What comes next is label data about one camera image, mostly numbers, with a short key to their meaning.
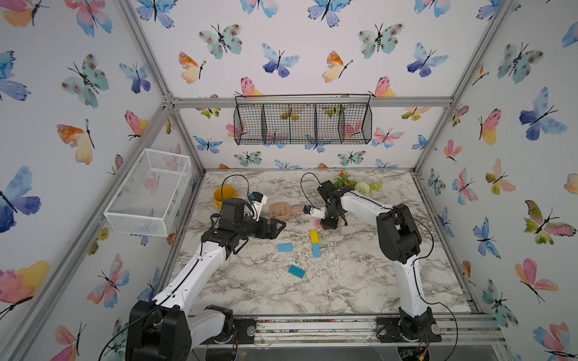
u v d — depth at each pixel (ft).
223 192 3.22
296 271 2.85
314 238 3.15
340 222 2.95
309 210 2.98
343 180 3.11
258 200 2.36
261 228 2.32
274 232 2.34
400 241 1.85
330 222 2.93
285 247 3.07
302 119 3.22
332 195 2.52
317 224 3.04
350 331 2.47
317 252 3.00
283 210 3.38
